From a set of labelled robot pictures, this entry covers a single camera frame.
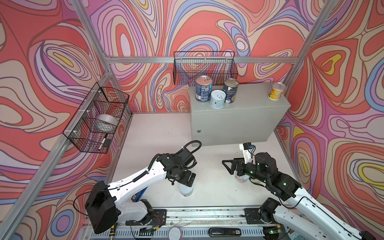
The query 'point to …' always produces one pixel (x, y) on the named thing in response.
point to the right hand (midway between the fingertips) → (229, 164)
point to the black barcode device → (216, 232)
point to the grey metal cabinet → (253, 117)
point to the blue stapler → (137, 197)
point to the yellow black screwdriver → (112, 233)
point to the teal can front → (185, 190)
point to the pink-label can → (241, 179)
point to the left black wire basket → (80, 130)
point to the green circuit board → (145, 231)
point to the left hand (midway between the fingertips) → (188, 178)
